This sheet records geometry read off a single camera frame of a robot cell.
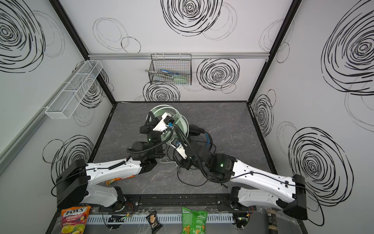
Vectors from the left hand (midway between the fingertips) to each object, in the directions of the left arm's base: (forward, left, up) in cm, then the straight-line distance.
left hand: (146, 114), depth 65 cm
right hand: (-12, -14, -12) cm, 22 cm away
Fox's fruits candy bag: (-38, +33, -32) cm, 60 cm away
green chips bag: (-37, -23, -32) cm, 54 cm away
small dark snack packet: (-37, -3, -34) cm, 50 cm away
